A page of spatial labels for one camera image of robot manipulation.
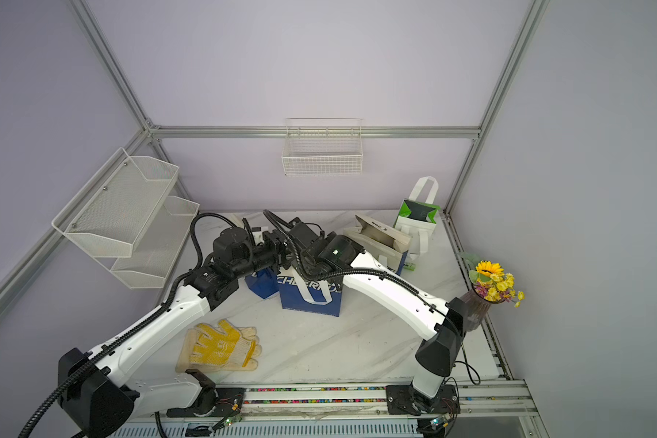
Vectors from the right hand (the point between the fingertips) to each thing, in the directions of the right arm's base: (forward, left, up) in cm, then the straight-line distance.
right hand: (324, 256), depth 75 cm
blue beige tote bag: (+2, +21, -18) cm, 28 cm away
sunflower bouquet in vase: (-9, -44, -2) cm, 45 cm away
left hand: (0, +5, +6) cm, 8 cm away
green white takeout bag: (+13, -29, +1) cm, 31 cm away
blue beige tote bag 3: (+1, -18, +2) cm, 18 cm away
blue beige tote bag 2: (-6, +8, -10) cm, 14 cm away
